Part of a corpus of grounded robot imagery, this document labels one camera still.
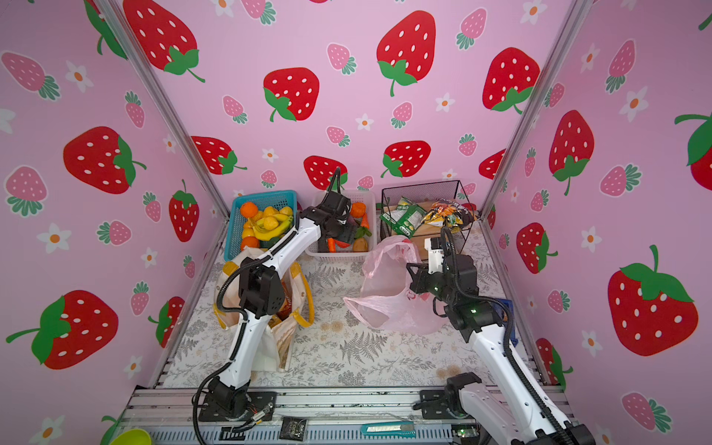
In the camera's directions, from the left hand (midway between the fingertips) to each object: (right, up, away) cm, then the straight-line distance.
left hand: (346, 231), depth 100 cm
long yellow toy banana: (-29, -1, +6) cm, 30 cm away
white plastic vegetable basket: (+7, +1, +7) cm, 11 cm away
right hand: (+19, -10, -25) cm, 32 cm away
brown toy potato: (+5, -5, +4) cm, 8 cm away
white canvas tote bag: (-18, -33, -26) cm, 46 cm away
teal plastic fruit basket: (-37, +14, +15) cm, 42 cm away
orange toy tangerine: (-41, +9, +12) cm, 44 cm away
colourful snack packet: (+35, +5, -11) cm, 37 cm away
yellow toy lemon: (-31, +3, +7) cm, 32 cm away
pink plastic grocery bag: (+13, -19, -30) cm, 38 cm away
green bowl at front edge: (-50, -52, -33) cm, 80 cm away
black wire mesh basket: (+28, +7, -4) cm, 29 cm away
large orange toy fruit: (-37, -4, +6) cm, 38 cm away
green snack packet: (+21, +4, -7) cm, 23 cm away
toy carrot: (-6, -5, +6) cm, 10 cm away
